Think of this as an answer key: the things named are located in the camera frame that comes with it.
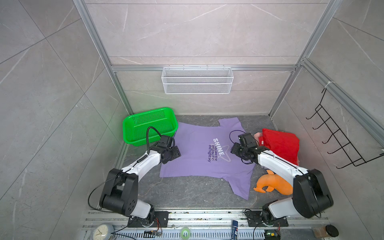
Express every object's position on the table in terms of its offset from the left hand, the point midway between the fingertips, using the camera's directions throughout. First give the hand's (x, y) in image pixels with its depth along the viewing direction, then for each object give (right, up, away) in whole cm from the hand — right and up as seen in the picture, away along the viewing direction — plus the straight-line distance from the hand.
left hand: (175, 151), depth 91 cm
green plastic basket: (-13, +21, +27) cm, 36 cm away
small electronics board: (-8, -36, -20) cm, 43 cm away
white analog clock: (-30, -33, -24) cm, 50 cm away
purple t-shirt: (+20, -3, +7) cm, 22 cm away
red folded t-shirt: (+70, +4, +1) cm, 70 cm away
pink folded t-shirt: (+57, +9, +15) cm, 60 cm away
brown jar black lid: (+70, -31, -26) cm, 81 cm away
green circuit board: (+49, -37, -20) cm, 65 cm away
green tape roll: (+6, -35, -19) cm, 41 cm away
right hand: (+37, +2, 0) cm, 37 cm away
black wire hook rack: (+80, +6, -26) cm, 84 cm away
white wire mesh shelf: (+14, +48, +10) cm, 51 cm away
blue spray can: (+31, -33, -22) cm, 51 cm away
